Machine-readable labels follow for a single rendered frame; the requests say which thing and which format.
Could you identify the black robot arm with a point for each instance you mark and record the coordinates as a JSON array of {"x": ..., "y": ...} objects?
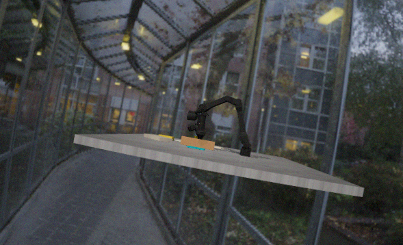
[{"x": 245, "y": 151}]

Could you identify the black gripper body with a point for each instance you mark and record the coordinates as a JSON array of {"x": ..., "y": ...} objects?
[{"x": 201, "y": 128}]

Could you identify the brown wooden board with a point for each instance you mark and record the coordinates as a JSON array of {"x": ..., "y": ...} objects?
[{"x": 204, "y": 144}]

